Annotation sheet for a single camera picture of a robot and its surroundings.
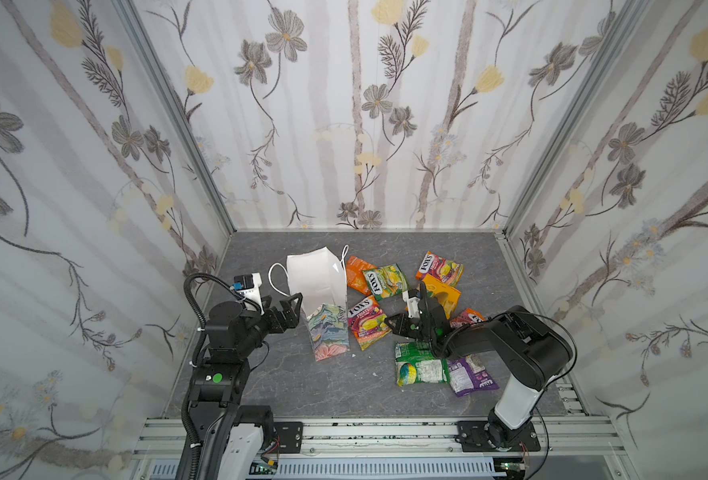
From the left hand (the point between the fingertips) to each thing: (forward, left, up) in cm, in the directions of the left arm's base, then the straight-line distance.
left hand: (283, 289), depth 70 cm
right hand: (+4, -25, -21) cm, 33 cm away
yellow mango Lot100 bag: (+11, -47, -21) cm, 53 cm away
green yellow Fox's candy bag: (+18, -29, -24) cm, 41 cm away
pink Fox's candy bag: (+2, -22, -23) cm, 32 cm away
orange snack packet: (+21, -19, -26) cm, 38 cm away
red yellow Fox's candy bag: (+3, -54, -23) cm, 59 cm away
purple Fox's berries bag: (-14, -50, -23) cm, 56 cm away
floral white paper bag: (+11, -7, -13) cm, 19 cm away
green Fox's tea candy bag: (-11, -35, -23) cm, 44 cm away
